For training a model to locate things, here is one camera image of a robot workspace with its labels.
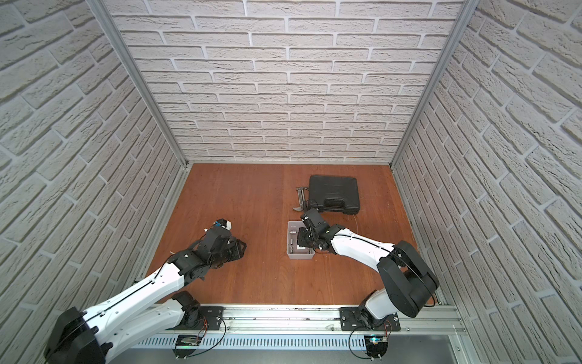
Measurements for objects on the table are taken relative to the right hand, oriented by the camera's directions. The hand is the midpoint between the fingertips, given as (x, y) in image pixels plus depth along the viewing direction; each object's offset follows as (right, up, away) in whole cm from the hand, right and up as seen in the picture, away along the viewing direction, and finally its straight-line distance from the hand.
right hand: (301, 238), depth 88 cm
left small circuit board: (-37, -30, -18) cm, 51 cm away
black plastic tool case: (+15, +17, +11) cm, 25 cm away
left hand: (-21, 0, -6) cm, 22 cm away
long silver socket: (-3, +1, +5) cm, 6 cm away
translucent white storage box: (-3, -5, +1) cm, 6 cm away
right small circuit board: (+24, -30, -18) cm, 42 cm away
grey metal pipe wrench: (0, +15, +16) cm, 22 cm away
